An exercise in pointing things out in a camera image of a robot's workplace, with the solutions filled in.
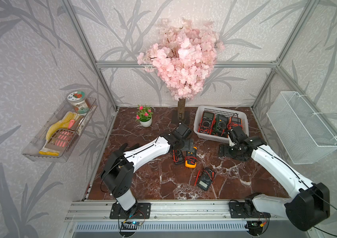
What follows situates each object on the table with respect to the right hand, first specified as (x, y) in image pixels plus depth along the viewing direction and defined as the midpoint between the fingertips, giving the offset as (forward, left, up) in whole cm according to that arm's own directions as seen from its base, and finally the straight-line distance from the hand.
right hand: (225, 153), depth 82 cm
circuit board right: (-33, -11, -13) cm, 37 cm away
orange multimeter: (+25, -13, -3) cm, 28 cm away
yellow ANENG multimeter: (0, +18, -7) cm, 20 cm away
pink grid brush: (-5, +74, +24) cm, 79 cm away
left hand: (+5, +21, 0) cm, 22 cm away
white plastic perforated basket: (+14, +2, -6) cm, 16 cm away
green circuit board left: (-31, +47, -10) cm, 57 cm away
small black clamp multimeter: (+2, +27, -7) cm, 28 cm away
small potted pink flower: (+28, +49, +1) cm, 56 cm away
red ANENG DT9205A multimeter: (+24, +6, -2) cm, 25 cm away
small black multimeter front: (-11, +12, -7) cm, 18 cm away
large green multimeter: (+24, -5, -7) cm, 26 cm away
